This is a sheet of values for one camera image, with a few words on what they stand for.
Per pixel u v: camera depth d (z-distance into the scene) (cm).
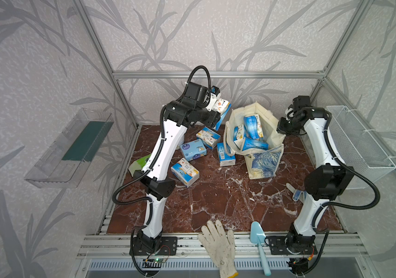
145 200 55
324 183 51
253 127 94
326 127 56
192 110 51
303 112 62
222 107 70
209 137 105
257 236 76
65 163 65
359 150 63
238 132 102
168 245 73
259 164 90
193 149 102
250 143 89
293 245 67
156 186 48
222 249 71
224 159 96
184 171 89
